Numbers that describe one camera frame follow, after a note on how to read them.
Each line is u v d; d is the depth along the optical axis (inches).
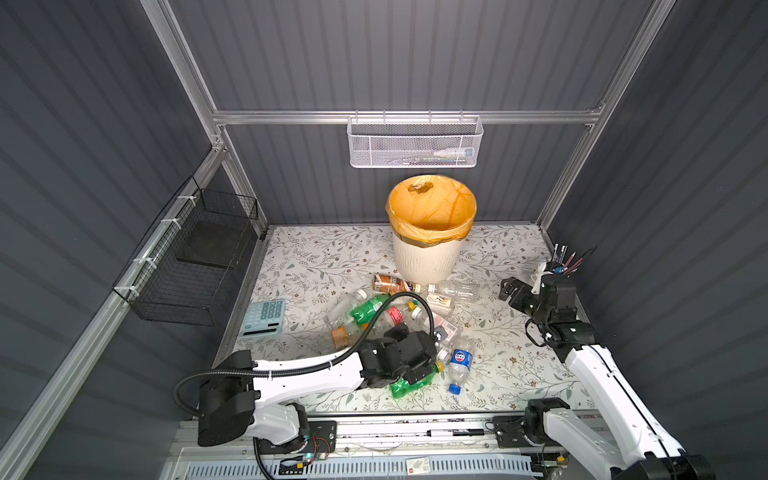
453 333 34.2
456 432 29.0
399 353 22.3
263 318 36.7
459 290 39.5
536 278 24.9
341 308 36.2
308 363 18.7
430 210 40.8
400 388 30.4
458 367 31.7
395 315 35.1
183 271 28.6
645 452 15.7
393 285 38.4
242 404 15.9
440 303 36.0
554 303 23.0
